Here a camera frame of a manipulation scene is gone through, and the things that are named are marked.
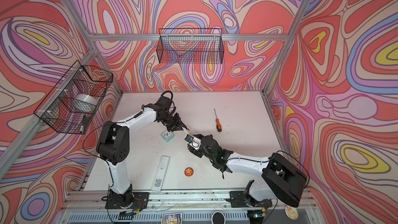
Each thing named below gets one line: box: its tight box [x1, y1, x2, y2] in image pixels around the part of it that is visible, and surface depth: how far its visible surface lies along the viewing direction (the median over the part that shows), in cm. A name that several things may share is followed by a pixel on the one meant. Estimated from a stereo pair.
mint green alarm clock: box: [160, 130, 175, 143], surface depth 95 cm
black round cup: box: [211, 211, 226, 224], surface depth 66 cm
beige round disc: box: [284, 204, 300, 221], surface depth 72 cm
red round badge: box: [184, 166, 194, 177], surface depth 84 cm
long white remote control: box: [151, 155, 171, 192], surface depth 83 cm
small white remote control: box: [181, 126, 202, 150], surface depth 71 cm
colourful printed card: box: [161, 212, 183, 224], surface depth 69 cm
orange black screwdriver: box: [214, 108, 222, 133], surface depth 100 cm
